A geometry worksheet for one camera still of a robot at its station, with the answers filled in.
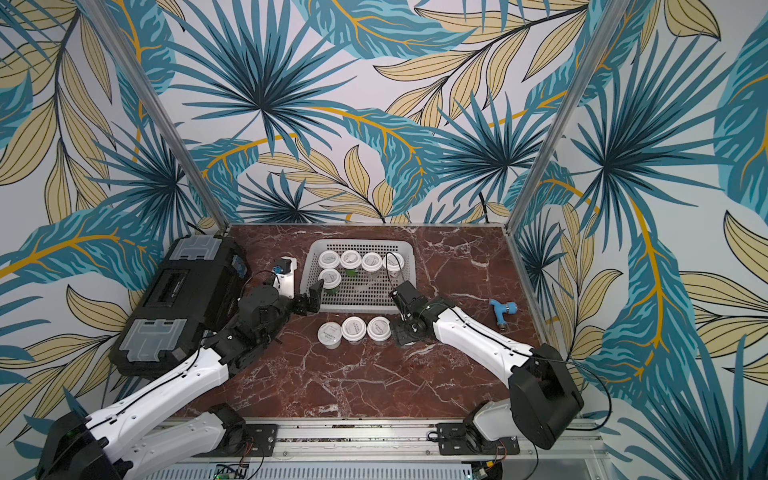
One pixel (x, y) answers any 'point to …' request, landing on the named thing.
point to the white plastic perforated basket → (358, 274)
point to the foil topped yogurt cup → (329, 334)
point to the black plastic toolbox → (195, 287)
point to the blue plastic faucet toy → (501, 310)
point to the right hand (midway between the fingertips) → (407, 330)
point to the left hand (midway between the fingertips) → (306, 281)
